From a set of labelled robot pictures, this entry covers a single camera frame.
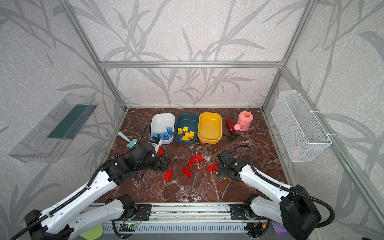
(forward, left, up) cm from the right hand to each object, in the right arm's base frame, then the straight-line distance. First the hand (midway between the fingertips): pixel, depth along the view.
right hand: (224, 166), depth 86 cm
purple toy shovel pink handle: (-29, -23, -3) cm, 38 cm away
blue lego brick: (+25, +35, +1) cm, 43 cm away
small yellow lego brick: (+23, +20, -1) cm, 31 cm away
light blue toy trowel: (+17, +60, -2) cm, 63 cm away
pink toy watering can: (+29, -16, +5) cm, 34 cm away
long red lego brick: (-4, +32, -1) cm, 33 cm away
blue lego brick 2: (+20, +36, +2) cm, 41 cm away
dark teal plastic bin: (+37, +22, -2) cm, 43 cm away
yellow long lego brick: (+21, +25, -2) cm, 32 cm away
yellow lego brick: (+26, +29, -1) cm, 39 cm away
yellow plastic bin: (+31, +8, -3) cm, 32 cm away
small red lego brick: (+6, +15, -1) cm, 16 cm away
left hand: (0, +31, +15) cm, 35 cm away
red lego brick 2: (+3, +20, -1) cm, 20 cm away
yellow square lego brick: (+28, +25, -1) cm, 38 cm away
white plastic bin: (+36, +46, -4) cm, 58 cm away
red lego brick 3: (-2, +22, -2) cm, 22 cm away
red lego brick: (0, +7, -1) cm, 7 cm away
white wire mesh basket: (+3, -29, +30) cm, 42 cm away
